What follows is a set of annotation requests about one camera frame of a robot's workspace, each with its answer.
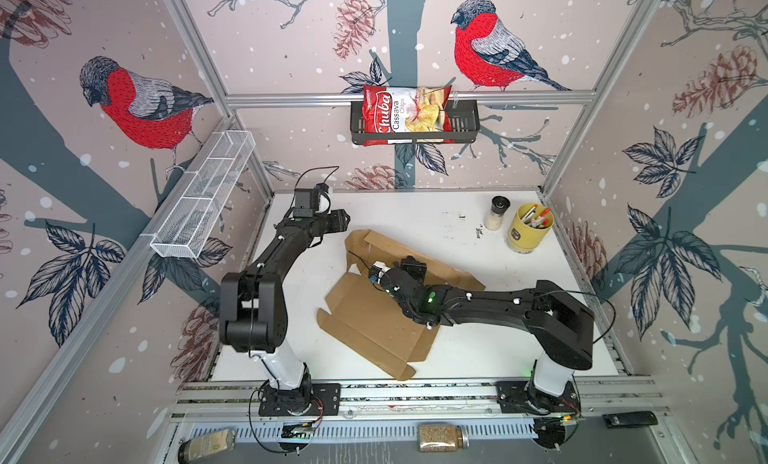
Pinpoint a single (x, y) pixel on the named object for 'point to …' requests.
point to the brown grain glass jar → (442, 438)
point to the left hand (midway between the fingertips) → (341, 216)
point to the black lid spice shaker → (499, 206)
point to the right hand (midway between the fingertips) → (408, 262)
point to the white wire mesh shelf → (201, 196)
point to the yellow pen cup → (529, 227)
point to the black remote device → (630, 419)
